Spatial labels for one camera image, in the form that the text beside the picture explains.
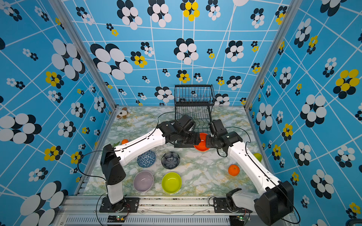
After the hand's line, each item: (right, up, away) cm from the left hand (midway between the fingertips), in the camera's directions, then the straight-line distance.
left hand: (198, 139), depth 77 cm
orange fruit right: (+21, -19, +5) cm, 29 cm away
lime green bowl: (-15, -25, +3) cm, 30 cm away
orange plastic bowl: (+2, -5, +3) cm, 6 cm away
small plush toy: (-58, +16, +35) cm, 69 cm away
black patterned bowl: (-17, -15, +12) cm, 25 cm away
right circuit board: (+19, -40, -7) cm, 45 cm away
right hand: (+8, -1, +3) cm, 9 cm away
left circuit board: (-45, -41, -5) cm, 61 cm away
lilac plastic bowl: (-32, -25, +4) cm, 41 cm away
